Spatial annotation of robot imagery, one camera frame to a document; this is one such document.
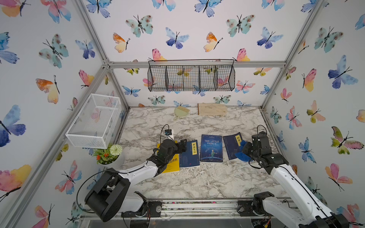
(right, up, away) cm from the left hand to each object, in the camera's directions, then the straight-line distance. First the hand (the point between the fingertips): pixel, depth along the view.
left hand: (183, 139), depth 86 cm
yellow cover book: (-7, -16, +3) cm, 17 cm away
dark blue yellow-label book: (+4, -12, +6) cm, 14 cm away
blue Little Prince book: (+18, -7, +10) cm, 22 cm away
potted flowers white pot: (-38, -8, -8) cm, 40 cm away
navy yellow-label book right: (+33, -4, +13) cm, 36 cm away
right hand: (+36, -2, -5) cm, 37 cm away
